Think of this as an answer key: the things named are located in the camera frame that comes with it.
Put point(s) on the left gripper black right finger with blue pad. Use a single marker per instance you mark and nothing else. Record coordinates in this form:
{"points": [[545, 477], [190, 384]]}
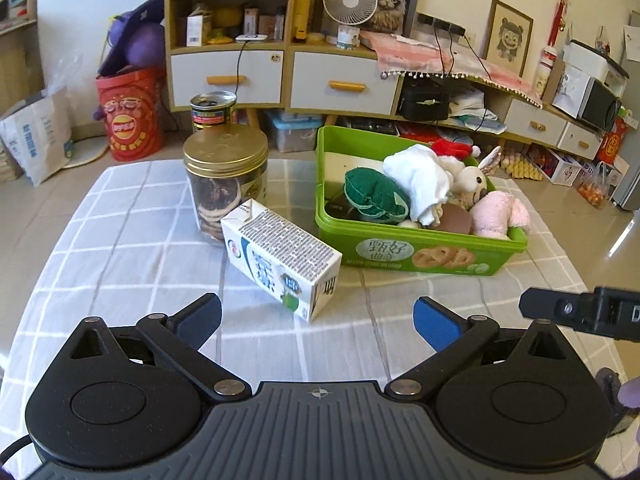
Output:
{"points": [[458, 343]]}

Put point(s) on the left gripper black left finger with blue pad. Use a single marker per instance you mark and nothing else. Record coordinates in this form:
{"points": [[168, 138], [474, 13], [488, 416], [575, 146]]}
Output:
{"points": [[177, 339]]}

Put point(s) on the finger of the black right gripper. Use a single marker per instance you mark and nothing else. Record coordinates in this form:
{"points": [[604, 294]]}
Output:
{"points": [[606, 311]]}

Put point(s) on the pink plush toy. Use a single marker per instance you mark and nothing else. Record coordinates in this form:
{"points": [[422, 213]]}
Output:
{"points": [[496, 213]]}

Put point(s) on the white cloth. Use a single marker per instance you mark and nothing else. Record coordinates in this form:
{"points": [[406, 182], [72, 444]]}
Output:
{"points": [[418, 172]]}

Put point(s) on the green felt cushion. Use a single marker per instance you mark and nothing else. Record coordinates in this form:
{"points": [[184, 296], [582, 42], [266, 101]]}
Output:
{"points": [[376, 197]]}

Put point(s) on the gloved right hand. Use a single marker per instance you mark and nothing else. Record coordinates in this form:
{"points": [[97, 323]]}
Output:
{"points": [[623, 399]]}

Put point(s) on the white blue milk carton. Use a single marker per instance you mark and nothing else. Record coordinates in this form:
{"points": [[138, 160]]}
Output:
{"points": [[293, 266]]}

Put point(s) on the green plastic bin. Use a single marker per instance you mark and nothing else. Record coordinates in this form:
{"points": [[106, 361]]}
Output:
{"points": [[425, 249]]}

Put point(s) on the white rabbit plush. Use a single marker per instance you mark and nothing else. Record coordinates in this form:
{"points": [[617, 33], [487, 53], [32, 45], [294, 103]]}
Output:
{"points": [[469, 183]]}

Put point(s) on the glass jar gold lid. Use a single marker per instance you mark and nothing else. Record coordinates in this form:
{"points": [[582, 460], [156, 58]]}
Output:
{"points": [[226, 166]]}

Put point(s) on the low white drawer cabinet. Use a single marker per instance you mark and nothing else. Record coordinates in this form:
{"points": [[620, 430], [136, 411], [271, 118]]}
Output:
{"points": [[543, 125]]}

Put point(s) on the white microwave appliance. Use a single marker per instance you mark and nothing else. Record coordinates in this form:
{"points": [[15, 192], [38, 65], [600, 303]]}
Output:
{"points": [[591, 86]]}

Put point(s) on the small metal can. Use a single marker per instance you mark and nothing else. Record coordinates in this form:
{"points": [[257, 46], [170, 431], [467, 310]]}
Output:
{"points": [[213, 109]]}

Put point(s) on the black box on shelf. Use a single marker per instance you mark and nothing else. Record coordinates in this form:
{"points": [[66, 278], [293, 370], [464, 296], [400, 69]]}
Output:
{"points": [[423, 100]]}

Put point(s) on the white woven sack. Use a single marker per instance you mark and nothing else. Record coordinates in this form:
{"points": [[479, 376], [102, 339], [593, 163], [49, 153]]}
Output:
{"points": [[38, 134]]}

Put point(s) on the red gift bucket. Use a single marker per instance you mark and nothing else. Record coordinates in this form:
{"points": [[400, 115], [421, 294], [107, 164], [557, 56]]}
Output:
{"points": [[128, 107]]}

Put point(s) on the pink cloth on cabinet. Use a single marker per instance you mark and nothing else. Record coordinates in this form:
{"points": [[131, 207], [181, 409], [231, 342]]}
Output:
{"points": [[402, 56]]}

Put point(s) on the framed cartoon drawing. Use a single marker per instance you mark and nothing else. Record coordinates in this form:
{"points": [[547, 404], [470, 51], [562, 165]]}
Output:
{"points": [[508, 36]]}

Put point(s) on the purple plush toy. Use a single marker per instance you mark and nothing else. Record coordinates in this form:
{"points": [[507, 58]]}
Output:
{"points": [[136, 39]]}

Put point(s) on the wooden cabinet white drawers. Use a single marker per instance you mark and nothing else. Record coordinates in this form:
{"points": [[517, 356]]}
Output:
{"points": [[263, 51]]}

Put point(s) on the framed cat picture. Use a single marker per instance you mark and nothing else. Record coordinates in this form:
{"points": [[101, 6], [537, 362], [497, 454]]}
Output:
{"points": [[393, 17]]}

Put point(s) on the white desk fan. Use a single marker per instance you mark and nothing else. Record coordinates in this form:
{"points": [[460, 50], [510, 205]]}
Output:
{"points": [[349, 15]]}

